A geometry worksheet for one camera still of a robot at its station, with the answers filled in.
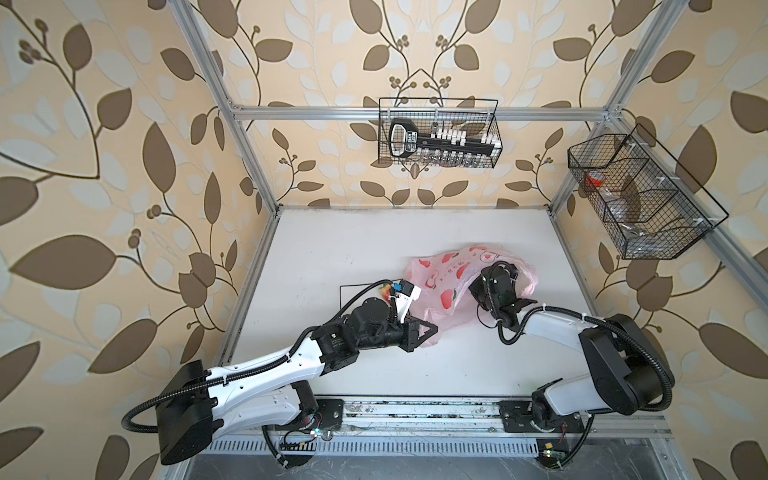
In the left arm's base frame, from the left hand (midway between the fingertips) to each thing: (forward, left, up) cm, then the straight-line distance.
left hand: (441, 331), depth 67 cm
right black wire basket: (+28, -52, +14) cm, 61 cm away
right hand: (+22, -12, -15) cm, 30 cm away
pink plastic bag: (+13, -4, -11) cm, 17 cm away
